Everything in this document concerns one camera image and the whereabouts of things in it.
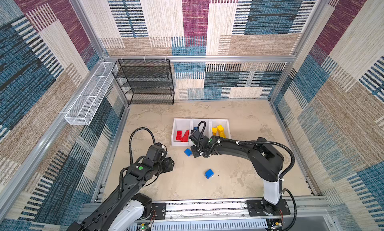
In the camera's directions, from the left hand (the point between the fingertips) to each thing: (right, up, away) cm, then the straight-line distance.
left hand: (171, 161), depth 80 cm
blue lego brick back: (+9, +3, +11) cm, 14 cm away
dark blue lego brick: (+13, +16, +21) cm, 29 cm away
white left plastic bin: (+5, +18, +30) cm, 35 cm away
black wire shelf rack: (-22, +49, +29) cm, 61 cm away
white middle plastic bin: (+21, +15, +16) cm, 30 cm away
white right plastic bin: (+33, +19, +21) cm, 43 cm away
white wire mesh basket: (-57, +26, +11) cm, 63 cm away
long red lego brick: (+2, +12, +20) cm, 23 cm away
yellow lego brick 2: (+30, +16, +19) cm, 39 cm away
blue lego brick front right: (+20, -8, +3) cm, 22 cm away
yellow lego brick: (+26, +14, +19) cm, 35 cm away
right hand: (+14, +3, +11) cm, 18 cm away
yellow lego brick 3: (+30, +13, +19) cm, 38 cm away
